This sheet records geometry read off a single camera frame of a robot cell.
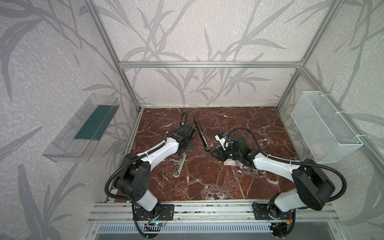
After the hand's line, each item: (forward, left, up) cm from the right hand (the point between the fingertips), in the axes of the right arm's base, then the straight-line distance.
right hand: (212, 147), depth 85 cm
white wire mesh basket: (-7, -48, +22) cm, 54 cm away
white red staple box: (-4, -12, -11) cm, 16 cm away
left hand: (+5, +15, -3) cm, 16 cm away
